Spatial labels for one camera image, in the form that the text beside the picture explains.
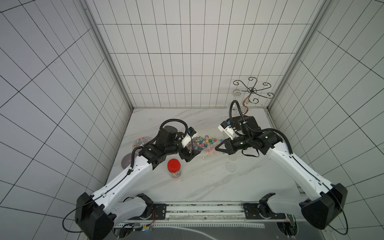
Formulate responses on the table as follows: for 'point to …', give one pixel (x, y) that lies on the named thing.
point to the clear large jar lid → (230, 167)
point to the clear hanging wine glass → (237, 93)
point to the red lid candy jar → (174, 166)
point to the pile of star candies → (199, 143)
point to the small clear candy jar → (233, 157)
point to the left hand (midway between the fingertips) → (191, 146)
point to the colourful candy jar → (210, 150)
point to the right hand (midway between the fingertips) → (216, 144)
